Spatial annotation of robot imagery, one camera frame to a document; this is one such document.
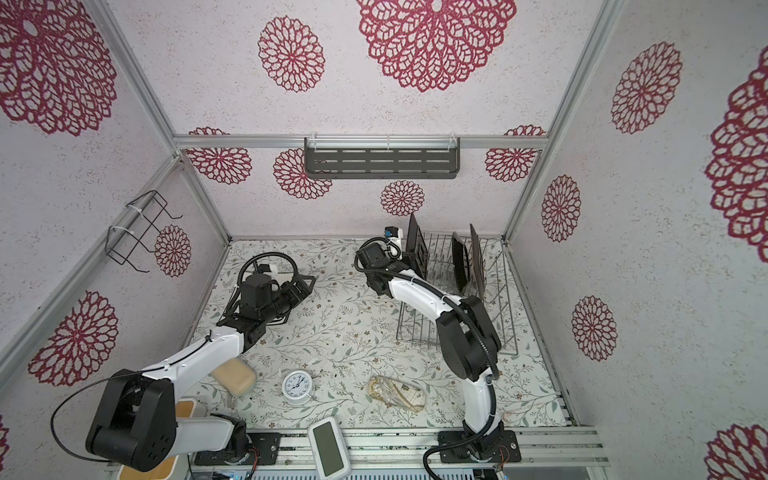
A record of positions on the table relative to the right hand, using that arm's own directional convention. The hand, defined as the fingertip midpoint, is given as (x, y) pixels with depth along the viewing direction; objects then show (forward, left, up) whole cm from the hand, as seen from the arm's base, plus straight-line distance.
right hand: (413, 252), depth 90 cm
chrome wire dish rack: (-15, -2, -19) cm, 24 cm away
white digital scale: (-50, +20, -15) cm, 56 cm away
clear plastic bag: (-36, +3, -16) cm, 40 cm away
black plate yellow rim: (+3, -21, -6) cm, 22 cm away
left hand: (-12, +31, -4) cm, 33 cm away
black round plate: (-1, -14, -4) cm, 15 cm away
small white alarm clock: (-36, +31, -15) cm, 50 cm away
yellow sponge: (-34, +48, -14) cm, 60 cm away
